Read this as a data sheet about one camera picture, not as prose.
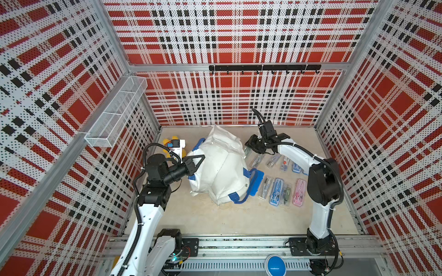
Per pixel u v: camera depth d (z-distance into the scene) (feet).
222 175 2.88
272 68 2.92
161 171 1.75
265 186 2.99
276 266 2.23
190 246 2.42
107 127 3.04
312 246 2.14
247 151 3.00
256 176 2.60
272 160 3.37
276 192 2.91
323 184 1.66
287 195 2.90
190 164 1.99
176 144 2.05
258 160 3.33
